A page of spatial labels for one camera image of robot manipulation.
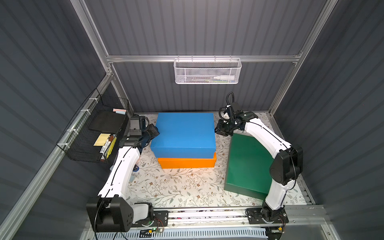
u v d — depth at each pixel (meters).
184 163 0.89
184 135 0.83
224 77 0.89
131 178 0.85
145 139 0.66
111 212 0.38
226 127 0.75
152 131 0.71
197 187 0.84
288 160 0.47
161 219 0.73
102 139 0.72
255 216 0.74
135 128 0.59
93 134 0.74
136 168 0.90
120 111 0.86
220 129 0.77
